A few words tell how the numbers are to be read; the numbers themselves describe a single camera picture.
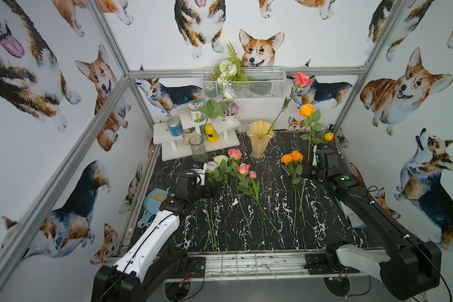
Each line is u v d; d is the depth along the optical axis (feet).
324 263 2.42
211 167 3.21
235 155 3.49
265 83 3.03
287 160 3.40
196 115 3.03
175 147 3.68
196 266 2.41
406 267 1.24
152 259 1.50
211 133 3.59
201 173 2.32
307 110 2.82
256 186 3.14
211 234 2.68
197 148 3.06
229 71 2.56
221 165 3.39
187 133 3.65
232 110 3.21
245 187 3.19
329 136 2.56
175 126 3.09
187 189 2.00
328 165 1.98
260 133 3.31
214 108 2.83
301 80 2.60
